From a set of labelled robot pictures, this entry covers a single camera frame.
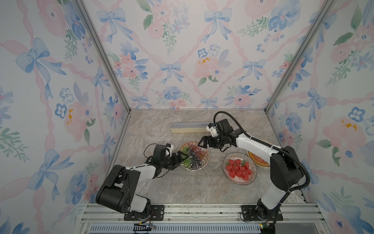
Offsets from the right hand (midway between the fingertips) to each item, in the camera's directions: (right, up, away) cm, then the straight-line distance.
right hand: (204, 144), depth 88 cm
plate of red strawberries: (+20, -14, -3) cm, 25 cm away
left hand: (-11, -9, 0) cm, 14 cm away
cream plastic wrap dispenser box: (-9, +10, +25) cm, 29 cm away
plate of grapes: (-4, -8, +3) cm, 9 cm away
